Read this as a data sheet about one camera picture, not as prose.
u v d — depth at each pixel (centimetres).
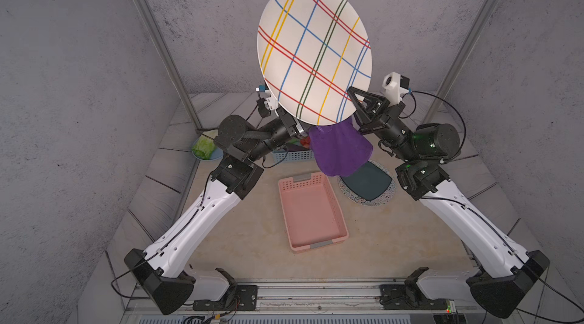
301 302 73
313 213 94
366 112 45
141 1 76
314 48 41
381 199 96
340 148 54
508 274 38
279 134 47
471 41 85
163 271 38
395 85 48
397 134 46
